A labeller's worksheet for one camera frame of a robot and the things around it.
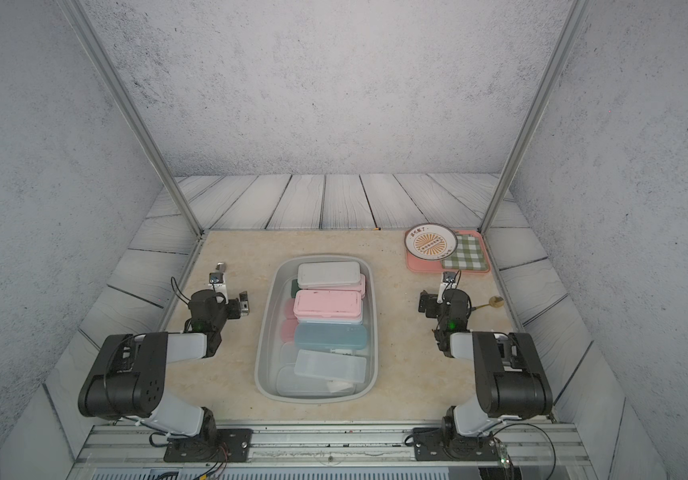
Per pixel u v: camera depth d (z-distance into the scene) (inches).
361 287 38.0
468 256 43.8
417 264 43.5
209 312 29.1
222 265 42.9
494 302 38.3
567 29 28.6
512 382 17.8
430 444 28.5
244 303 34.9
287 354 34.3
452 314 28.9
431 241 45.3
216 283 32.2
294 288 39.6
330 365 32.7
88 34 28.7
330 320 35.8
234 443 28.6
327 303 36.2
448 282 31.7
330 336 35.3
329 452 28.6
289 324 37.2
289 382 32.8
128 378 18.1
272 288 36.8
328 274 38.0
